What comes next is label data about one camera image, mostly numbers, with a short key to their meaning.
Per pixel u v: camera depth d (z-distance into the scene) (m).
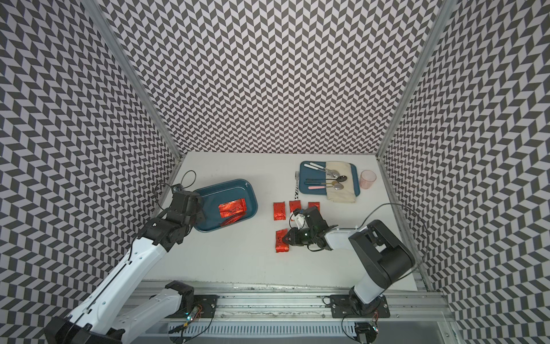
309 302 0.76
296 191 1.05
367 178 1.01
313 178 1.09
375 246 0.47
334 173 1.11
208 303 0.72
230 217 0.81
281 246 0.85
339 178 1.06
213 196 0.79
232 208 0.82
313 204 0.99
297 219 0.85
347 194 1.02
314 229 0.72
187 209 0.58
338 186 1.07
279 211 0.96
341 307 0.73
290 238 0.83
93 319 0.38
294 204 0.99
